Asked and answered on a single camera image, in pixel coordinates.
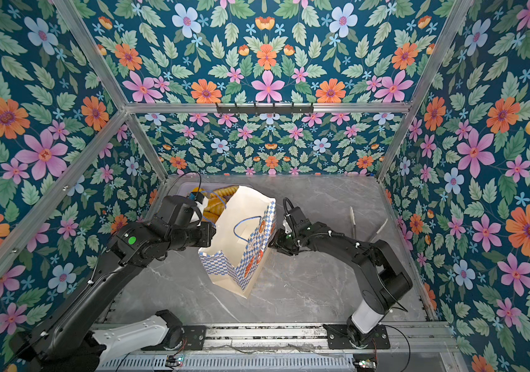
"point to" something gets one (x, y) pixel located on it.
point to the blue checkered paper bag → (242, 236)
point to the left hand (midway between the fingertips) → (219, 227)
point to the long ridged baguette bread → (225, 191)
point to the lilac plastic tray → (185, 188)
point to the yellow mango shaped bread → (196, 190)
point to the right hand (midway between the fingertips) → (270, 245)
